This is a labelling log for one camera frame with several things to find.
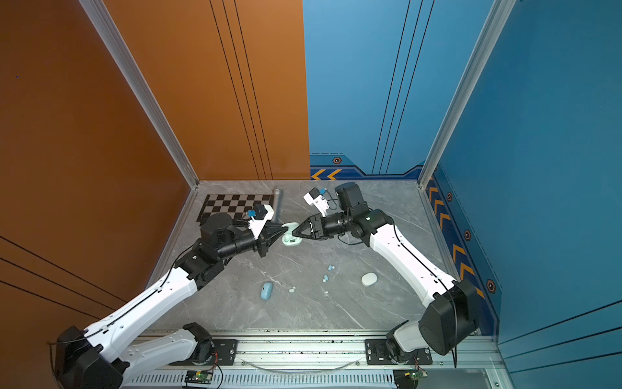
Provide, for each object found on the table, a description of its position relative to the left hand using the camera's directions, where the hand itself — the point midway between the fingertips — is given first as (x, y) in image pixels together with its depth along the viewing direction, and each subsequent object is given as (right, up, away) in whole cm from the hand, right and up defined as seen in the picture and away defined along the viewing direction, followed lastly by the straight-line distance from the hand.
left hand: (286, 225), depth 70 cm
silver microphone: (-10, +11, +42) cm, 45 cm away
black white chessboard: (-28, +5, +37) cm, 47 cm away
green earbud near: (0, -24, +15) cm, 29 cm away
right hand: (+3, -3, -2) cm, 4 cm away
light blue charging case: (-8, -24, +13) cm, 28 cm away
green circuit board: (-26, -46, +1) cm, 52 cm away
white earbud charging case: (+28, -21, +17) cm, 39 cm away
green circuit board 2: (+38, -44, 0) cm, 58 cm away
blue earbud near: (+12, -21, +18) cm, 30 cm away
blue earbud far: (+14, -18, +21) cm, 31 cm away
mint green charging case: (+1, -4, 0) cm, 4 cm away
